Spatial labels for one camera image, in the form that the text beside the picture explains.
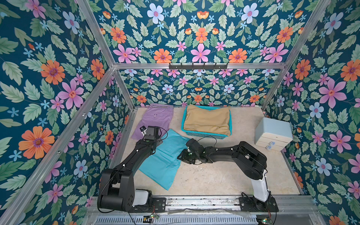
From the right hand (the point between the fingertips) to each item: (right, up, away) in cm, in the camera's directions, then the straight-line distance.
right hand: (178, 158), depth 88 cm
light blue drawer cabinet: (+59, +16, -2) cm, 62 cm away
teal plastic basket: (+15, +15, +7) cm, 22 cm away
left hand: (-14, +12, +2) cm, 19 cm away
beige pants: (+26, +24, +12) cm, 37 cm away
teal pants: (-10, -4, 0) cm, 11 cm away
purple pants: (-20, +28, +25) cm, 42 cm away
